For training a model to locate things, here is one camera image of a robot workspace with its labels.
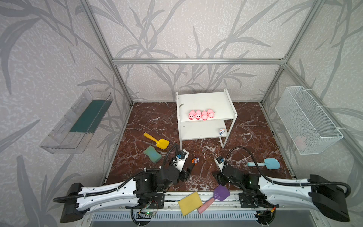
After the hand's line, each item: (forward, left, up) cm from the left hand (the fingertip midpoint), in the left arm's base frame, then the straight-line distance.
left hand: (192, 158), depth 71 cm
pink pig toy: (+15, 0, +18) cm, 23 cm away
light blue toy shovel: (+4, -49, -16) cm, 51 cm away
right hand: (+1, -14, -15) cm, 21 cm away
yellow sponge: (-18, +1, -16) cm, 24 cm away
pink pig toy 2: (+15, -3, +18) cm, 23 cm away
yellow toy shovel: (+17, +20, -17) cm, 31 cm away
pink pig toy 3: (+14, -5, +18) cm, 23 cm away
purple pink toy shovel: (-13, -16, -15) cm, 25 cm away
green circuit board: (-22, +21, -17) cm, 35 cm away
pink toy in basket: (+8, -57, +4) cm, 58 cm away
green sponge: (+9, +26, -16) cm, 32 cm away
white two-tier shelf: (+25, -15, +15) cm, 33 cm away
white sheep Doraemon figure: (+15, -17, +2) cm, 23 cm away
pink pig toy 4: (+16, -9, +17) cm, 25 cm away
